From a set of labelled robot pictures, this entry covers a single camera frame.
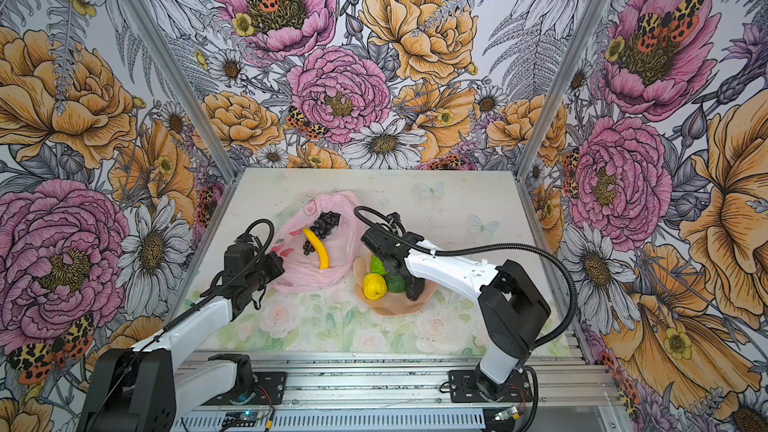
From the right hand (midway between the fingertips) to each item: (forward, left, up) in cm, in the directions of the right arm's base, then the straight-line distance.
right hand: (416, 257), depth 86 cm
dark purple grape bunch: (+17, +30, -7) cm, 35 cm away
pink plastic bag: (+6, +20, 0) cm, 21 cm away
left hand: (+1, +39, -4) cm, 39 cm away
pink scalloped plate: (-9, +7, -9) cm, 15 cm away
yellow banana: (+8, +30, -7) cm, 32 cm away
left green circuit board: (-35, +43, -11) cm, 57 cm away
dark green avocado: (-5, +6, -6) cm, 9 cm away
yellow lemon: (-7, +12, -2) cm, 14 cm away
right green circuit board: (-36, -19, -11) cm, 42 cm away
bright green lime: (-1, +11, -2) cm, 12 cm away
